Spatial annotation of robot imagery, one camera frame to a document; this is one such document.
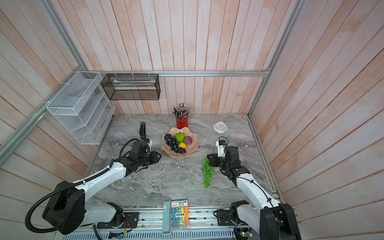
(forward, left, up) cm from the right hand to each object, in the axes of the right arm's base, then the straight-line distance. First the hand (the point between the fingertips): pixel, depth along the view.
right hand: (208, 155), depth 85 cm
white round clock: (+28, -12, -9) cm, 32 cm away
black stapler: (+22, +45, -6) cm, 51 cm away
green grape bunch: (-8, 0, -7) cm, 10 cm away
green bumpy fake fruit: (+15, +18, -3) cm, 23 cm away
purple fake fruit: (+14, +12, -5) cm, 19 cm away
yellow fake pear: (+10, +16, -5) cm, 19 cm away
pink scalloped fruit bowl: (+8, +11, -8) cm, 16 cm away
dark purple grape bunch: (+11, +23, -3) cm, 26 cm away
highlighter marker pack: (-29, +15, -9) cm, 34 cm away
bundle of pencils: (+28, +17, +7) cm, 34 cm away
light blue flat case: (-33, +22, -11) cm, 41 cm away
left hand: (-2, +28, -1) cm, 28 cm away
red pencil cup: (+27, +17, -2) cm, 32 cm away
